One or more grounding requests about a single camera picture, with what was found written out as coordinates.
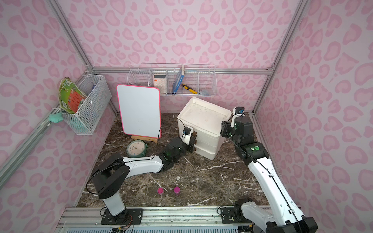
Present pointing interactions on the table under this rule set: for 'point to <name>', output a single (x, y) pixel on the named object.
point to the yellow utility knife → (189, 88)
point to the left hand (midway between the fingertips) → (193, 132)
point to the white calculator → (160, 81)
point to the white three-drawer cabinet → (206, 118)
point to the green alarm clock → (136, 148)
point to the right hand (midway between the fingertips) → (226, 121)
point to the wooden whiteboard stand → (148, 139)
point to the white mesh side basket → (84, 122)
